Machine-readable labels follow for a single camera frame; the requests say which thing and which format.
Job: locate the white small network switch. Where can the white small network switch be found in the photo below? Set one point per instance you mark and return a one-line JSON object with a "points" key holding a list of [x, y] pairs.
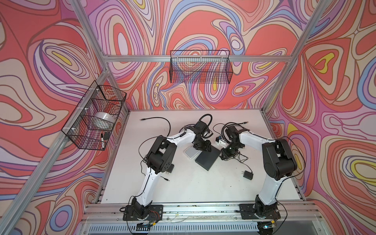
{"points": [[192, 153]]}

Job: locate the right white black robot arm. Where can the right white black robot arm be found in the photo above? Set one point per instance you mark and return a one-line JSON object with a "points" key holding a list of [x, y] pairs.
{"points": [[278, 161]]}

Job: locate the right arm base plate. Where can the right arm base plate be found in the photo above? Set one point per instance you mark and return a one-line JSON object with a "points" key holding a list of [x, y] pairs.
{"points": [[259, 211]]}

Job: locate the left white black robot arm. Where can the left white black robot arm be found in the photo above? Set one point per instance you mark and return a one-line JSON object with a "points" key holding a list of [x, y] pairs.
{"points": [[160, 156]]}

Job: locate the black power adapter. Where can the black power adapter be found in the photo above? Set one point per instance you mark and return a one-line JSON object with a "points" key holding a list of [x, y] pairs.
{"points": [[248, 173], [168, 172]]}

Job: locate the left black wire basket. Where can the left black wire basket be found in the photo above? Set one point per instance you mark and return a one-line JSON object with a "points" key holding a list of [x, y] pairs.
{"points": [[85, 130]]}

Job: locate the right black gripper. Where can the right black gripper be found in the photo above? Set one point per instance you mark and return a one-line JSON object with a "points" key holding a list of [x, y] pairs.
{"points": [[226, 154]]}

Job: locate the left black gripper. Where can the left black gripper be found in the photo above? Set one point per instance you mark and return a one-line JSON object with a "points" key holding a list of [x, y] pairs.
{"points": [[207, 147]]}

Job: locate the white roll in basket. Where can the white roll in basket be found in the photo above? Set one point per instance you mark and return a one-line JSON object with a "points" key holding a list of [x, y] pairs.
{"points": [[105, 116]]}

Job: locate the back black wire basket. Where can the back black wire basket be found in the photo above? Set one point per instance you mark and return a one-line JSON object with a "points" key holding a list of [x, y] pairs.
{"points": [[200, 66]]}

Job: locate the black wire basket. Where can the black wire basket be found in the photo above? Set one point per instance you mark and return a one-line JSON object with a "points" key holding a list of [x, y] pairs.
{"points": [[85, 130], [200, 66]]}

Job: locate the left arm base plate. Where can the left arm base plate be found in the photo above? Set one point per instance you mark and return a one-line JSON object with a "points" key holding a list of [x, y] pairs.
{"points": [[150, 213]]}

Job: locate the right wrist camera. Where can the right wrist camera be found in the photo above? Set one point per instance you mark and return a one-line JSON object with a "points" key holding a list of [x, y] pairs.
{"points": [[221, 142]]}

